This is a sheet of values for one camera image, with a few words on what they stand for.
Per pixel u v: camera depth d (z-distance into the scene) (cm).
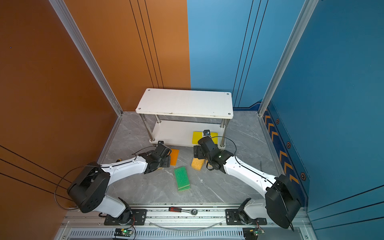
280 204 39
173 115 73
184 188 81
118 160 92
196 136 97
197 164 89
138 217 74
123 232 71
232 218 73
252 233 70
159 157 70
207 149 61
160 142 83
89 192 44
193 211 74
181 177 83
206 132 72
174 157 92
